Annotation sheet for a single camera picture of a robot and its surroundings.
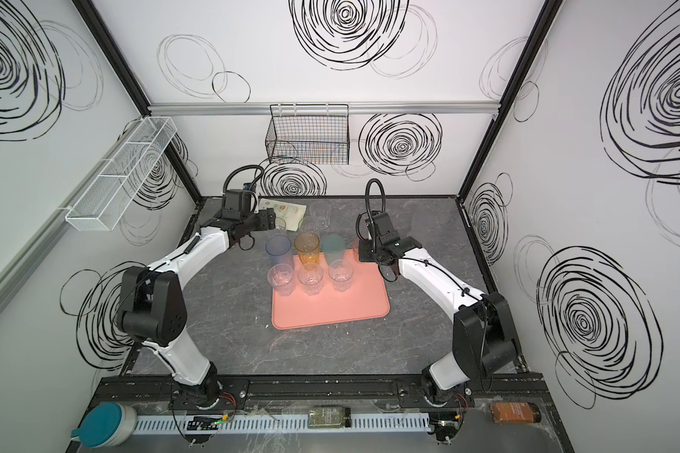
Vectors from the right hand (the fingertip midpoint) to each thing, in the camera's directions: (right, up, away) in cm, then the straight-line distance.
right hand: (362, 248), depth 87 cm
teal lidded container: (-59, -37, -24) cm, 74 cm away
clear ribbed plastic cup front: (-26, -10, +5) cm, 28 cm away
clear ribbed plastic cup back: (-15, +12, +25) cm, 32 cm away
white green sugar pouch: (-27, +12, +27) cm, 40 cm away
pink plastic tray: (+2, -18, +7) cm, 19 cm away
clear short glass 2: (-7, -9, +7) cm, 13 cm away
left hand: (-32, +11, +6) cm, 34 cm away
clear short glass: (-17, -10, +5) cm, 20 cm away
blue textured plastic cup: (-27, -1, +5) cm, 27 cm away
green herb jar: (-9, -39, -20) cm, 44 cm away
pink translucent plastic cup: (-2, +2, -8) cm, 8 cm away
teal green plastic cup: (-9, -1, +12) cm, 15 cm away
